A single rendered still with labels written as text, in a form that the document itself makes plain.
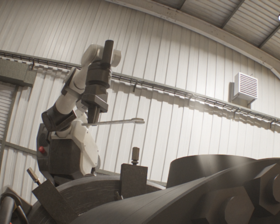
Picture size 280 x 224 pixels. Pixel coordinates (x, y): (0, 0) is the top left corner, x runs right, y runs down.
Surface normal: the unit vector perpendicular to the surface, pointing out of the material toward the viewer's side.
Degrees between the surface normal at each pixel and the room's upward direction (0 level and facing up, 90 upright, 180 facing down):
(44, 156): 75
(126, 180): 90
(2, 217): 49
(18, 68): 90
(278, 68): 90
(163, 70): 90
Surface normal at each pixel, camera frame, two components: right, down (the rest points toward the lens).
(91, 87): -0.42, -0.33
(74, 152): 0.52, -0.36
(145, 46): 0.23, -0.31
